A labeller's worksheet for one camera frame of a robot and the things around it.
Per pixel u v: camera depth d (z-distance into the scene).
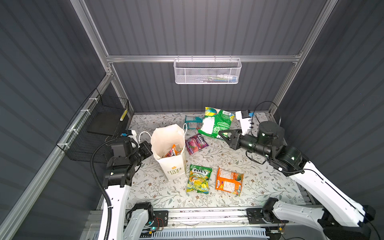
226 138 0.58
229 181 0.83
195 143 0.99
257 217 0.73
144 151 0.61
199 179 0.84
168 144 0.91
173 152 0.79
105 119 0.77
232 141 0.52
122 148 0.49
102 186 0.43
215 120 0.60
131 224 0.54
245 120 0.52
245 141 0.51
